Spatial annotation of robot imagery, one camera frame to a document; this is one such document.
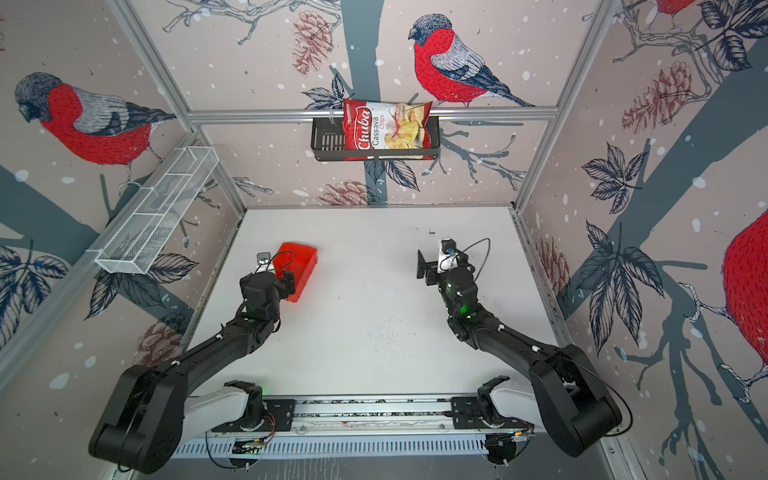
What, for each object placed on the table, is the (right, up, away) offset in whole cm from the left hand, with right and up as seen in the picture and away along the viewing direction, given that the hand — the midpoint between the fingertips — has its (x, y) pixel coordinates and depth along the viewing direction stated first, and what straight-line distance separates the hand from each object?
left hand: (267, 271), depth 86 cm
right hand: (+49, +6, -3) cm, 49 cm away
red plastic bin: (+3, +2, +20) cm, 21 cm away
